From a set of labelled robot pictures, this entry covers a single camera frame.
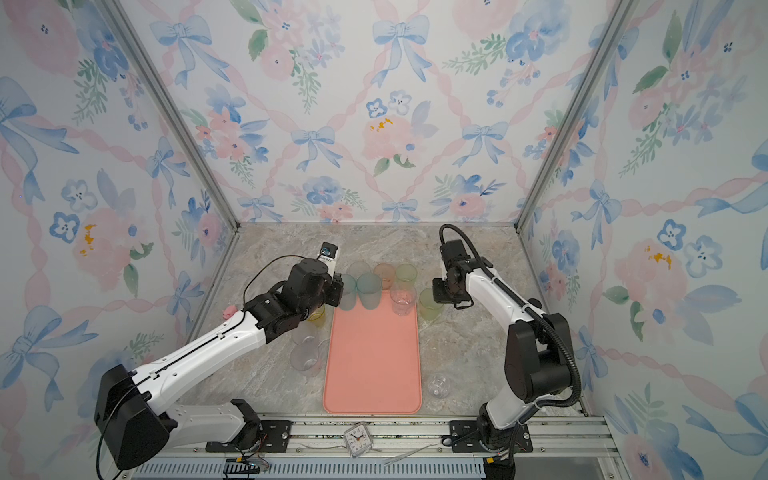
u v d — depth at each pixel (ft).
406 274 3.46
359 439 2.36
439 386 2.67
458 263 2.13
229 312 3.05
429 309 3.04
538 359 1.48
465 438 2.36
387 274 3.15
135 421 1.24
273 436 2.42
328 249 2.17
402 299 3.20
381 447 2.40
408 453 2.38
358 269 3.45
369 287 3.22
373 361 2.80
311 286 1.87
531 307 1.60
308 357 2.81
